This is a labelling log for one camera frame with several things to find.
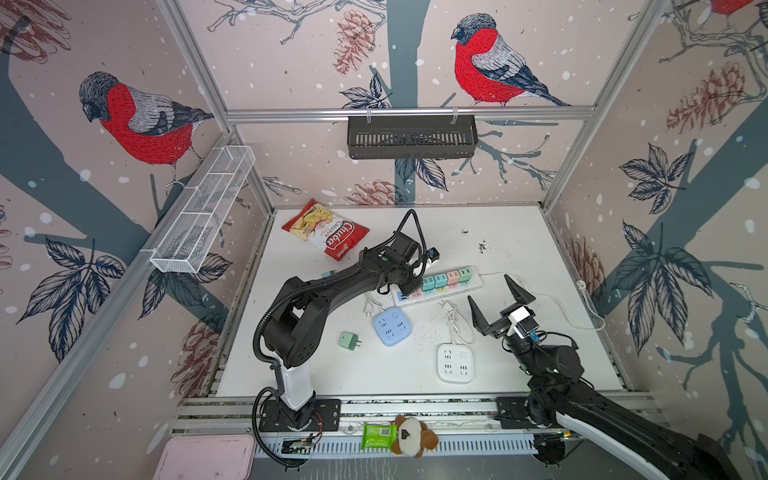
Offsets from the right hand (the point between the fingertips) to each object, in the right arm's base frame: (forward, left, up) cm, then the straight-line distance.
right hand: (487, 290), depth 66 cm
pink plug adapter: (+16, +4, -20) cm, 26 cm away
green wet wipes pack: (-26, +25, -25) cm, 44 cm away
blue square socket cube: (+1, +23, -24) cm, 33 cm away
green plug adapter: (+17, +1, -20) cm, 27 cm away
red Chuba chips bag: (+34, +48, -21) cm, 63 cm away
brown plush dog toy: (-26, +16, -24) cm, 39 cm away
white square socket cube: (-8, +5, -25) cm, 27 cm away
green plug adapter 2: (-4, +35, -24) cm, 42 cm away
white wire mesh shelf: (+5, +73, +6) cm, 73 cm away
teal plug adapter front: (+13, +13, -19) cm, 27 cm away
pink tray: (-32, +63, -22) cm, 74 cm away
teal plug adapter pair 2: (+13, +12, -20) cm, 27 cm away
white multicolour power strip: (+11, +15, -24) cm, 30 cm away
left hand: (+13, +15, -17) cm, 26 cm away
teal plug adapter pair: (+15, +8, -20) cm, 27 cm away
